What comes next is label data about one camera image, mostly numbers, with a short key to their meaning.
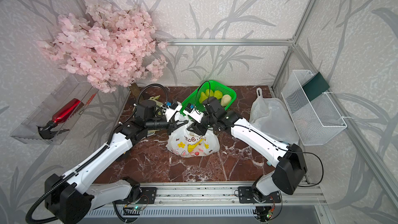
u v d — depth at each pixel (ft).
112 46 2.37
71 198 1.21
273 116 3.21
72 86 2.47
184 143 2.42
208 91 3.65
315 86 2.34
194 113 2.09
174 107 2.04
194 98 3.46
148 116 1.92
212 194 2.48
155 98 3.23
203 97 3.53
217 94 3.55
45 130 1.93
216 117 1.89
